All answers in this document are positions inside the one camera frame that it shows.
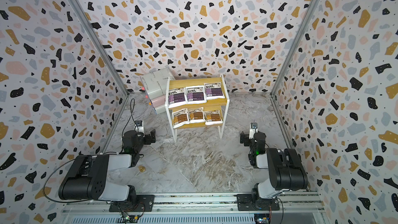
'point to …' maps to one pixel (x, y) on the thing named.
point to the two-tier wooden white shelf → (217, 104)
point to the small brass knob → (142, 168)
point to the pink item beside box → (159, 101)
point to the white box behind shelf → (156, 83)
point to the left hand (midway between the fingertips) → (147, 129)
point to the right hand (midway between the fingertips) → (252, 131)
